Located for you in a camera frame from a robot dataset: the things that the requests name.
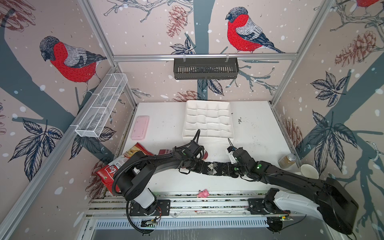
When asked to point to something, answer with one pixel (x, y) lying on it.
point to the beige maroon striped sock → (205, 155)
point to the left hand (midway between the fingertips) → (204, 170)
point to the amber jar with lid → (287, 161)
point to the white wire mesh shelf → (100, 104)
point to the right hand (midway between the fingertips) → (220, 170)
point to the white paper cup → (310, 171)
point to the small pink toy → (204, 194)
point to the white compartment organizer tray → (213, 118)
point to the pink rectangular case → (140, 127)
